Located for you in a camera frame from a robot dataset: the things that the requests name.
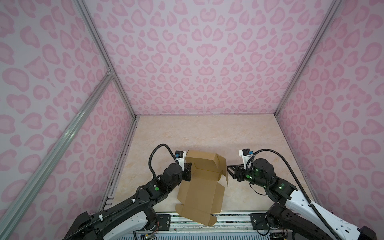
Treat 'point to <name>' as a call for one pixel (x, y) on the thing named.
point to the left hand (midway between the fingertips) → (192, 163)
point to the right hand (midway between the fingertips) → (227, 168)
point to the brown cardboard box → (203, 195)
